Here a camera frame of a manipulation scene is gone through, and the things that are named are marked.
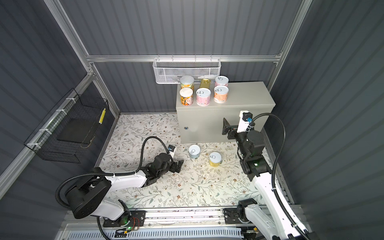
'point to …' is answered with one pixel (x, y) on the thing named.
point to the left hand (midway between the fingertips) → (177, 158)
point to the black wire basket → (43, 142)
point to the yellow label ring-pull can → (215, 158)
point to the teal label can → (194, 151)
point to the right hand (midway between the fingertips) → (236, 118)
